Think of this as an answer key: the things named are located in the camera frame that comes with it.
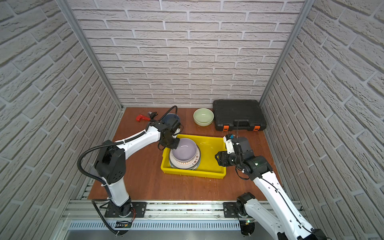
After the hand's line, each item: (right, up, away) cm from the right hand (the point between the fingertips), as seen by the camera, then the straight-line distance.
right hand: (221, 154), depth 74 cm
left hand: (-25, +3, +15) cm, 30 cm away
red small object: (-57, +20, +37) cm, 71 cm away
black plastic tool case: (+19, +22, +34) cm, 45 cm away
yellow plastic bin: (-6, -11, +13) cm, 18 cm away
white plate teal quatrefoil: (-20, -10, +9) cm, 24 cm away
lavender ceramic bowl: (-19, -1, +16) cm, 25 cm away
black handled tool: (-48, +22, +40) cm, 66 cm away
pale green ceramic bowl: (-8, +20, +35) cm, 41 cm away
